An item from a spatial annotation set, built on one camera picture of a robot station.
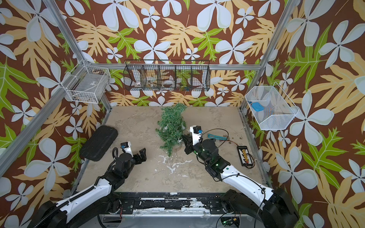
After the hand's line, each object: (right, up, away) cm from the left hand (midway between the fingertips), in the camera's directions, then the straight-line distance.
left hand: (139, 148), depth 86 cm
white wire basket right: (+79, +25, -3) cm, 83 cm away
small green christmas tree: (+21, +14, -16) cm, 30 cm away
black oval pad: (-30, 0, +5) cm, 31 cm away
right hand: (+26, +9, -12) cm, 30 cm away
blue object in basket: (+73, +26, 0) cm, 77 cm away
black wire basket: (+16, +49, +11) cm, 52 cm away
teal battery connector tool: (+50, +6, +11) cm, 52 cm away
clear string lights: (+27, +13, -9) cm, 31 cm away
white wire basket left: (-33, +40, 0) cm, 52 cm away
